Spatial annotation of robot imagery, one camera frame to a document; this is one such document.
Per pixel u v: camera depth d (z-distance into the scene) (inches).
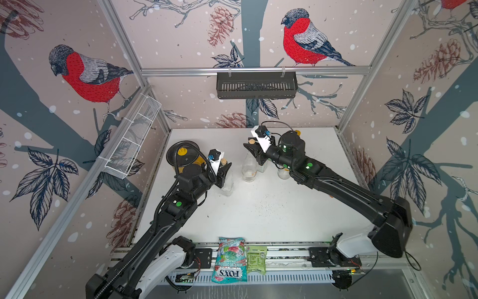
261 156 23.8
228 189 36.7
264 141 23.1
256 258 28.6
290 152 21.0
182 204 20.7
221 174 25.5
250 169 36.3
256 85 40.9
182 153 36.1
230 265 27.5
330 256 25.9
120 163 32.6
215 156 23.3
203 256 29.5
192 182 20.7
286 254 29.9
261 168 38.5
